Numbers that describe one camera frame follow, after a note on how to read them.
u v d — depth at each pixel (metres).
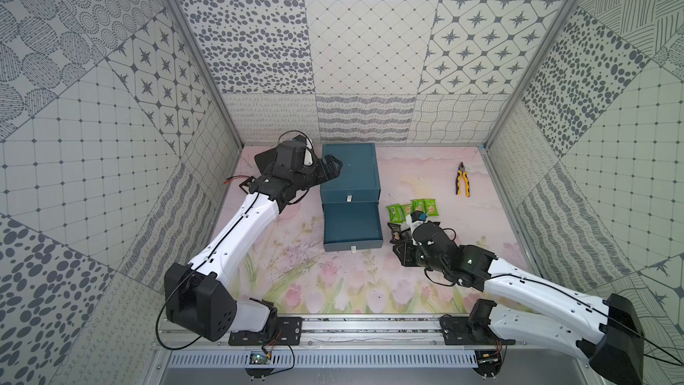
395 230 0.92
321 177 0.69
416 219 0.70
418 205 1.00
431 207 1.00
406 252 0.67
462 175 1.10
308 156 0.62
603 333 0.40
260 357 0.72
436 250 0.57
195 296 0.39
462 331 0.73
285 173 0.59
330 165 0.70
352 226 0.82
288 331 0.73
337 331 0.75
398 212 0.98
